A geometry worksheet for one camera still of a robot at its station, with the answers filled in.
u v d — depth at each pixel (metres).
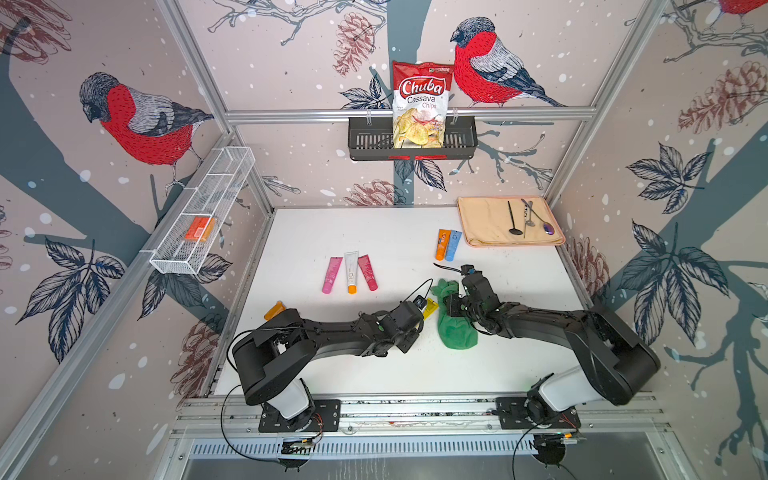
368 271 1.00
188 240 0.70
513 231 1.11
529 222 1.14
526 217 1.18
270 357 0.44
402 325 0.68
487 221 1.17
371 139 0.95
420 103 0.85
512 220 1.17
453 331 0.84
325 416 0.73
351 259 1.04
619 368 0.44
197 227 0.72
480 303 0.71
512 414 0.73
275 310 0.92
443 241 1.09
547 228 1.14
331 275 1.00
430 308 0.92
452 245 1.07
